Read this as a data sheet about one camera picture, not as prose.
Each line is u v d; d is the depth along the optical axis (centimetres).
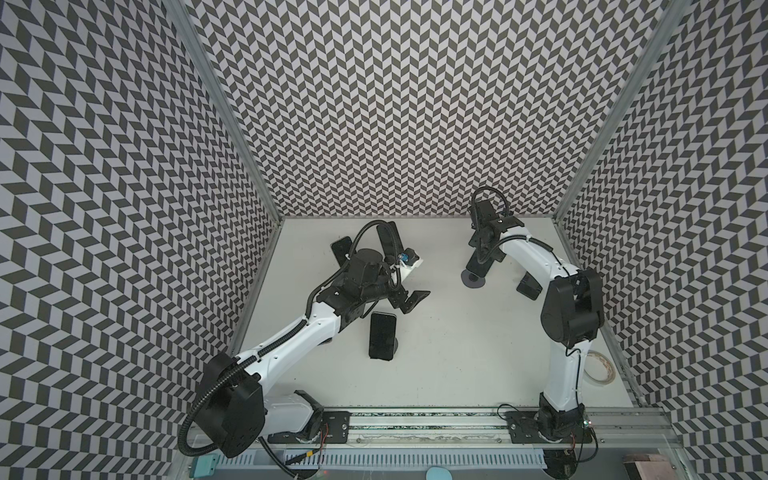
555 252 58
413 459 69
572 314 52
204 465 66
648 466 65
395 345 79
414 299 68
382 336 82
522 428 73
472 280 101
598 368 84
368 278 60
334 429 73
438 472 67
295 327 48
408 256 65
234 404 39
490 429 76
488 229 70
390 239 96
